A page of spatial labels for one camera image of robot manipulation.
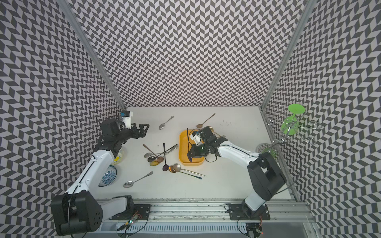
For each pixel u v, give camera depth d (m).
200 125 1.07
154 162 0.89
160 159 0.89
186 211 0.76
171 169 0.87
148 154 0.94
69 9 0.71
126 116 0.70
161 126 1.07
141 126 0.73
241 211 0.66
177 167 0.87
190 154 0.82
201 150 0.74
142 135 0.73
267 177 0.45
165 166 0.89
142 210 0.74
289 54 0.81
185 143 0.97
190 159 0.84
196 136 0.79
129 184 0.81
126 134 0.69
